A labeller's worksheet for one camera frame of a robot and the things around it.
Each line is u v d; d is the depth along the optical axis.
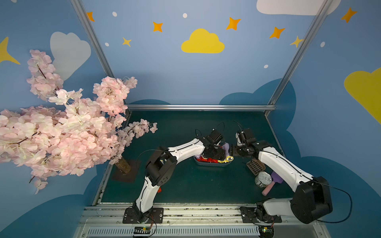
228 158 0.86
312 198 0.42
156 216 0.74
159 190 0.80
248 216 0.74
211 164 0.91
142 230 0.73
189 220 0.73
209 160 0.89
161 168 0.51
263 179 0.82
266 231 0.73
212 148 0.78
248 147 0.62
